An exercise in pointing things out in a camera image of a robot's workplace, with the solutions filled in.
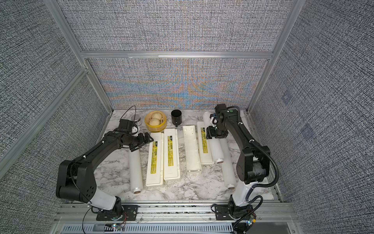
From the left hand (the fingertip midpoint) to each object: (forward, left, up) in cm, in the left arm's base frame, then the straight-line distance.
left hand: (150, 141), depth 88 cm
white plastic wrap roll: (-22, +6, -7) cm, 24 cm away
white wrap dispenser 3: (-4, -25, -9) cm, 27 cm away
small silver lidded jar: (+25, +14, -8) cm, 30 cm away
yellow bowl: (+20, -1, -6) cm, 21 cm away
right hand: (+1, -38, +4) cm, 38 cm away
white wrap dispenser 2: (-15, -13, -3) cm, 20 cm away
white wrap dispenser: (-17, -4, -3) cm, 18 cm away
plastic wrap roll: (-15, -45, -5) cm, 48 cm away
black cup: (+23, -16, -5) cm, 28 cm away
